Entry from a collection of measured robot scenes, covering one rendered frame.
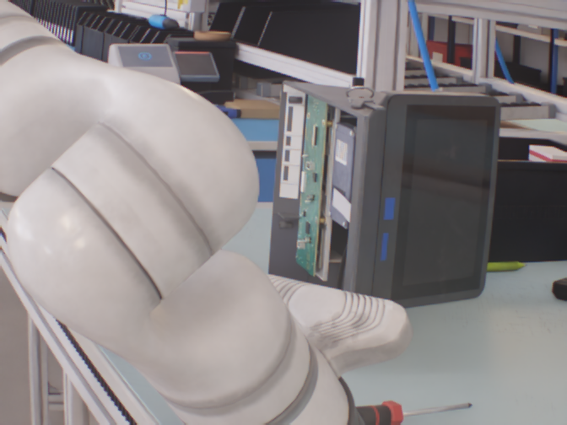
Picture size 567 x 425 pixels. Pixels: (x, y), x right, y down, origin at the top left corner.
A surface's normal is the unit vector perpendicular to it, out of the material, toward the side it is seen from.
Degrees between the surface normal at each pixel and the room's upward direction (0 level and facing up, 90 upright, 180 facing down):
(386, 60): 90
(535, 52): 90
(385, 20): 90
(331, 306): 51
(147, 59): 29
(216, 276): 36
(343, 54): 90
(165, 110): 41
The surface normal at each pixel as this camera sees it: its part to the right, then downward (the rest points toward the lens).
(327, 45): 0.35, 0.20
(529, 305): 0.07, -0.98
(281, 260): -0.29, 0.16
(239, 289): 0.05, -0.63
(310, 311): -0.37, -0.52
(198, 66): 0.25, -0.72
